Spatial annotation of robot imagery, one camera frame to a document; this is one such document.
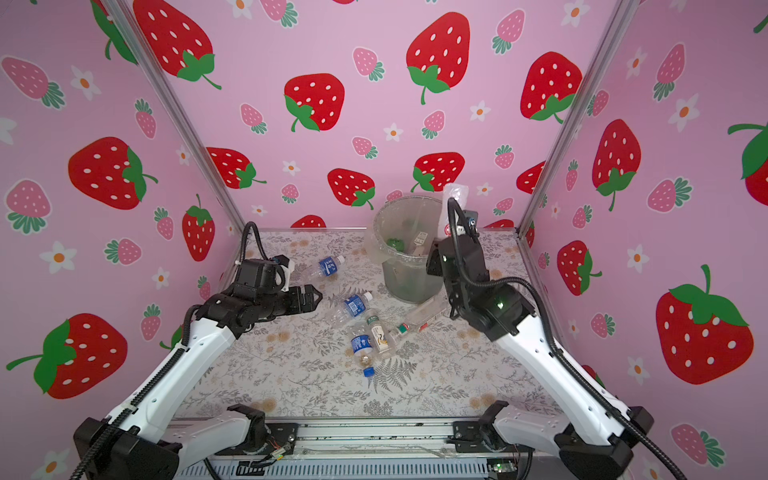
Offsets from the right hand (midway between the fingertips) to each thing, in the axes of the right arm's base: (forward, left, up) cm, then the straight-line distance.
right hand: (441, 238), depth 66 cm
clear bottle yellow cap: (+20, +6, -23) cm, 31 cm away
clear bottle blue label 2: (-1, +25, -32) cm, 40 cm away
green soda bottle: (+19, +13, -24) cm, 33 cm away
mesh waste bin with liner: (+28, +12, -27) cm, 40 cm away
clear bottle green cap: (-10, +15, -32) cm, 37 cm away
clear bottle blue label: (+14, +38, -32) cm, 52 cm away
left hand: (-8, +33, -17) cm, 38 cm away
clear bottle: (-1, +3, -37) cm, 37 cm away
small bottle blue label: (-14, +20, -35) cm, 42 cm away
